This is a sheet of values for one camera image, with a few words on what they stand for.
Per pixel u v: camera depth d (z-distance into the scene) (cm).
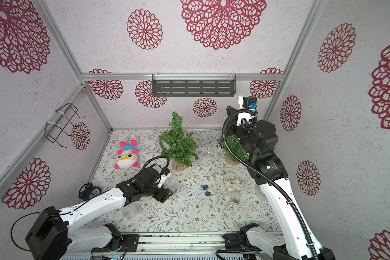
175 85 95
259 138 40
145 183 64
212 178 94
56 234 39
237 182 93
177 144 78
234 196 88
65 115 79
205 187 92
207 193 88
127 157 97
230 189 88
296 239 36
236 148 84
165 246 73
